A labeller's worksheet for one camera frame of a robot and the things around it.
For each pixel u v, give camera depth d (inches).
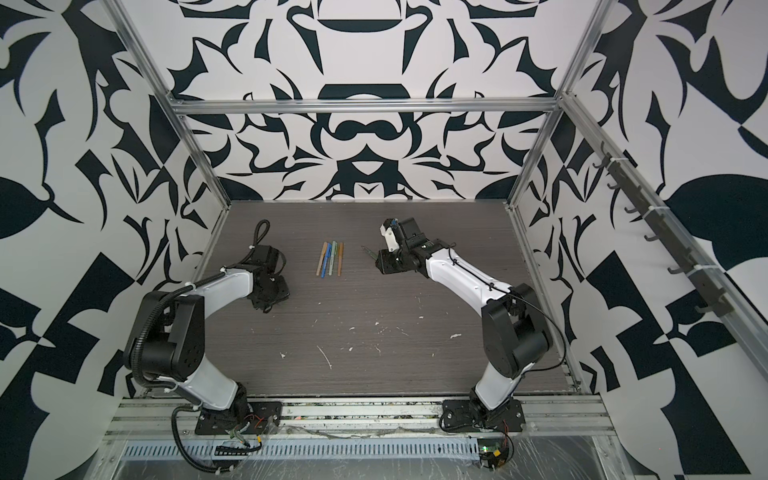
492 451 27.9
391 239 31.8
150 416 30.0
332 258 40.3
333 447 28.0
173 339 18.2
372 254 41.3
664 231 21.7
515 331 18.0
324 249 41.3
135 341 18.2
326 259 40.2
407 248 27.0
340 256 40.8
